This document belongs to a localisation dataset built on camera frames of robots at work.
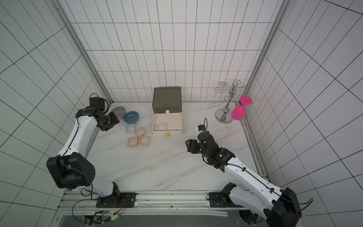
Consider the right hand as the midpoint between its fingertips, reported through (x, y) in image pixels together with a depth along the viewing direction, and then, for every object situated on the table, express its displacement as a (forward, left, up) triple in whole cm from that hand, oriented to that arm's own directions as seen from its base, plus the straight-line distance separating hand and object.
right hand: (185, 143), depth 78 cm
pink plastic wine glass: (+25, -35, 0) cm, 43 cm away
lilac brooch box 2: (+14, +16, -6) cm, 22 cm away
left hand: (+8, +43, +2) cm, 43 cm away
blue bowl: (+26, +44, -12) cm, 52 cm away
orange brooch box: (+15, +34, -14) cm, 40 cm away
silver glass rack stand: (+34, -29, -15) cm, 47 cm away
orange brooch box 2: (+8, +29, -14) cm, 33 cm away
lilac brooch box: (+19, +44, -17) cm, 51 cm away
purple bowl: (+29, +53, -10) cm, 61 cm away
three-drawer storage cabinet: (+23, +13, +4) cm, 27 cm away
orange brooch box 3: (+6, +37, -14) cm, 40 cm away
